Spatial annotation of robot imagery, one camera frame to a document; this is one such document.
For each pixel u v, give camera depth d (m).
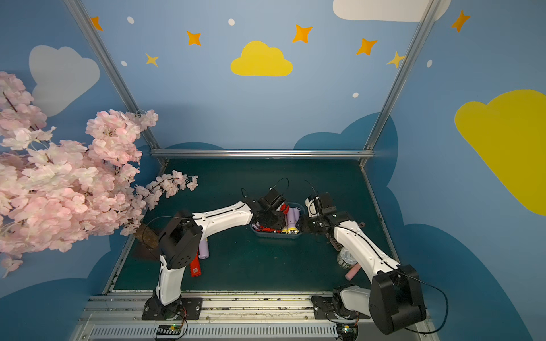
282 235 0.90
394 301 0.41
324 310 0.74
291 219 0.91
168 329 0.73
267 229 0.91
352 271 0.82
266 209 0.71
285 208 0.75
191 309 0.74
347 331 0.73
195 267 0.80
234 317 0.74
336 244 0.73
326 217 0.62
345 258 0.81
